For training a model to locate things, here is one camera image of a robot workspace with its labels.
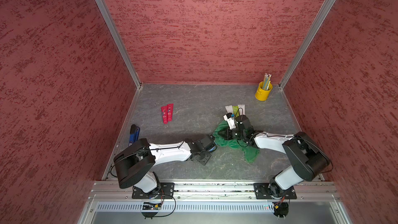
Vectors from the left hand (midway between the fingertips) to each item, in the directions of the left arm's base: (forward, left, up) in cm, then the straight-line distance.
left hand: (203, 158), depth 85 cm
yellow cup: (+43, -41, +7) cm, 59 cm away
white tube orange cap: (+32, -26, 0) cm, 41 cm away
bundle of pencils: (+49, -44, +14) cm, 67 cm away
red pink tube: (+34, +24, +1) cm, 42 cm away
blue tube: (-1, -5, +19) cm, 19 cm away
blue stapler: (+12, +41, +4) cm, 43 cm away
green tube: (+34, -23, 0) cm, 41 cm away
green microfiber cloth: (+3, -27, +2) cm, 27 cm away
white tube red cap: (+34, -18, 0) cm, 39 cm away
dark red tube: (+32, +28, +1) cm, 42 cm away
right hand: (+12, -9, +4) cm, 16 cm away
